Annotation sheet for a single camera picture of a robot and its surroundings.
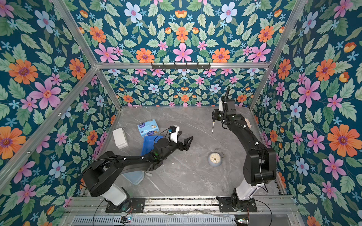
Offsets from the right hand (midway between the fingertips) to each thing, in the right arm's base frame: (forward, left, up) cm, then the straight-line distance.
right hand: (215, 111), depth 88 cm
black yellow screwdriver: (-11, +3, +4) cm, 12 cm away
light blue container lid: (-35, +48, -17) cm, 62 cm away
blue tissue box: (-2, +45, -15) cm, 48 cm away
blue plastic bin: (-10, +47, -22) cm, 53 cm away
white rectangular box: (-9, +66, -18) cm, 69 cm away
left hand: (-16, +16, -1) cm, 23 cm away
